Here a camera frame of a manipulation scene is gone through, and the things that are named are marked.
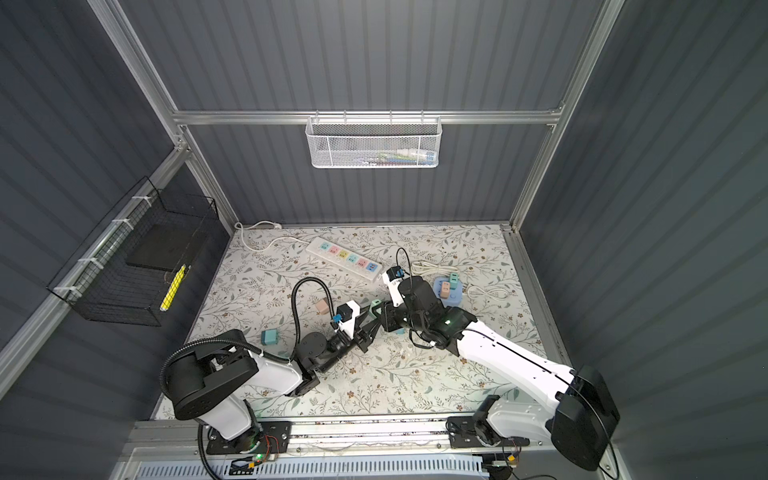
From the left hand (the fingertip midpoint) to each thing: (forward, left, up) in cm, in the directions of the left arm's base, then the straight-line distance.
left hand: (379, 312), depth 77 cm
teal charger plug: (+15, -24, -9) cm, 30 cm away
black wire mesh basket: (+9, +61, +11) cm, 62 cm away
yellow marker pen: (+4, +49, +10) cm, 50 cm away
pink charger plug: (+12, +19, -16) cm, 27 cm away
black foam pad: (+15, +54, +12) cm, 57 cm away
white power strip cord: (+51, +40, -16) cm, 67 cm away
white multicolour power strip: (+30, +11, -14) cm, 34 cm away
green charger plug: (+1, +2, +3) cm, 3 cm away
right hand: (0, 0, +1) cm, 1 cm away
